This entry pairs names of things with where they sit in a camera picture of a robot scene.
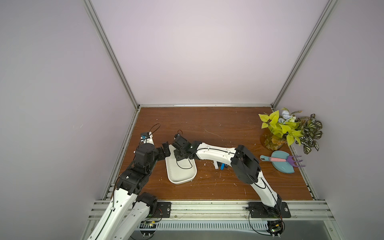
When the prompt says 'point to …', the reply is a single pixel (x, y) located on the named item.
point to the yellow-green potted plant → (282, 128)
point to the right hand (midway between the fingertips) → (177, 150)
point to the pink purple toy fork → (290, 159)
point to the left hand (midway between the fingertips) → (162, 143)
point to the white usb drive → (216, 165)
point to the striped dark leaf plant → (311, 131)
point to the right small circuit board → (275, 227)
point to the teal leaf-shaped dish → (283, 166)
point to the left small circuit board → (147, 228)
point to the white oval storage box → (181, 171)
